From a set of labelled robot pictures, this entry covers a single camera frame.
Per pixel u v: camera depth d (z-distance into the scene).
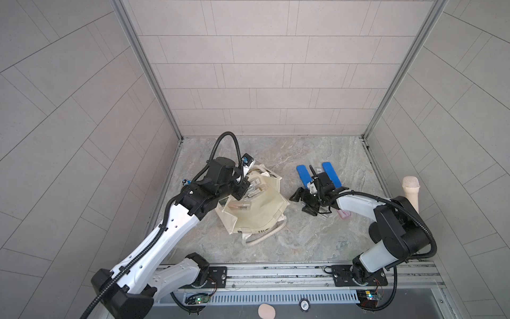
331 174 0.99
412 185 0.63
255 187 0.91
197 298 0.66
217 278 0.71
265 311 0.63
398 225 0.44
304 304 0.67
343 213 0.86
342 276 0.71
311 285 0.71
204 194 0.48
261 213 0.81
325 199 0.68
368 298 0.68
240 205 0.86
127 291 0.36
